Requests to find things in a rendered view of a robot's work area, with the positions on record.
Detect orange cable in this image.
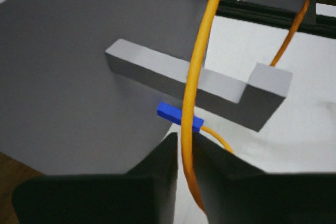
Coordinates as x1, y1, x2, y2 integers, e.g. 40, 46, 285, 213
181, 0, 311, 215

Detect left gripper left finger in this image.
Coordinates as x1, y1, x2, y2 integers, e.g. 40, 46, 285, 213
12, 132, 179, 224

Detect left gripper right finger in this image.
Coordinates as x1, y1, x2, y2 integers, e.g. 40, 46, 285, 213
192, 132, 336, 224

